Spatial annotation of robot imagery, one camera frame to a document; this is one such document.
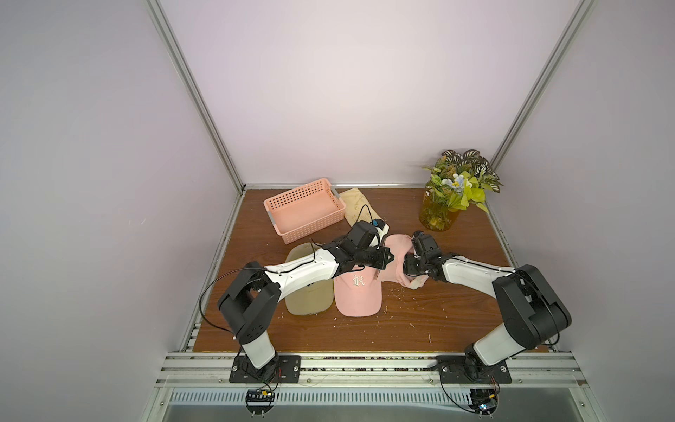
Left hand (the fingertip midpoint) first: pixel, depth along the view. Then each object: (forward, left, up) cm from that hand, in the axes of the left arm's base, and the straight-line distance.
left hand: (397, 258), depth 81 cm
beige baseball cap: (-8, +27, -14) cm, 32 cm away
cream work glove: (+33, +12, -14) cm, 38 cm away
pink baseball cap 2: (+5, -2, -1) cm, 6 cm away
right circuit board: (-35, -23, -17) cm, 45 cm away
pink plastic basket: (+29, +35, -12) cm, 47 cm away
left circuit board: (-36, +40, -17) cm, 57 cm away
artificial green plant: (+26, -23, +10) cm, 36 cm away
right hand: (+7, -8, -12) cm, 16 cm away
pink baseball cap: (-7, +12, -10) cm, 18 cm away
